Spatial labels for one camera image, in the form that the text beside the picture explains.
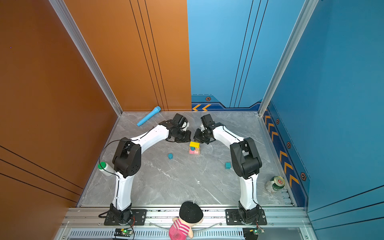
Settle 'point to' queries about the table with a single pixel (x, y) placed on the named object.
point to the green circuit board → (123, 232)
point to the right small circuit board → (256, 231)
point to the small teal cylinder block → (170, 156)
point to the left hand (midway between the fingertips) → (192, 138)
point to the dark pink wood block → (193, 152)
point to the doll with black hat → (190, 215)
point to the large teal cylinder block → (192, 148)
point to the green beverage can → (279, 182)
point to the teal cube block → (228, 165)
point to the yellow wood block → (194, 144)
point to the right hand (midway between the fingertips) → (193, 139)
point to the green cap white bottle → (108, 169)
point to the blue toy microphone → (155, 110)
